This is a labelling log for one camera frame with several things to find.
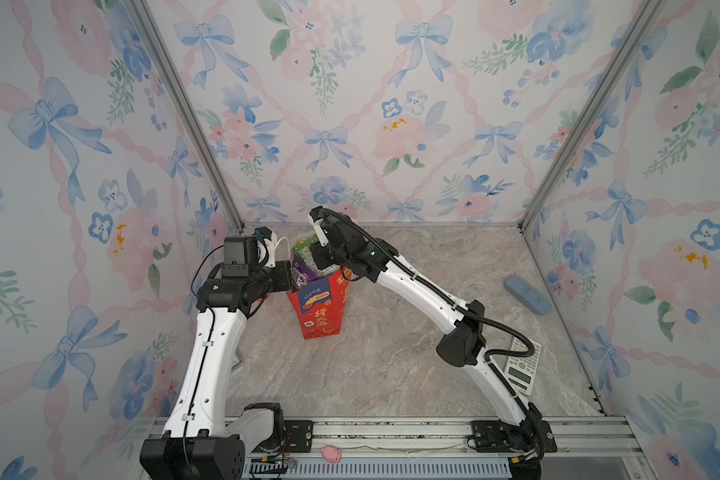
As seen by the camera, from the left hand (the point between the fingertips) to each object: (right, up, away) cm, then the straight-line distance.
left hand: (289, 267), depth 74 cm
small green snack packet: (+2, +4, +7) cm, 8 cm away
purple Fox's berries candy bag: (+2, -2, +4) cm, 5 cm away
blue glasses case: (+72, -10, +23) cm, 77 cm away
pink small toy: (+11, -44, -4) cm, 45 cm away
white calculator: (+63, -29, +9) cm, 70 cm away
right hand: (+5, +7, +7) cm, 11 cm away
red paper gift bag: (+8, -10, +2) cm, 13 cm away
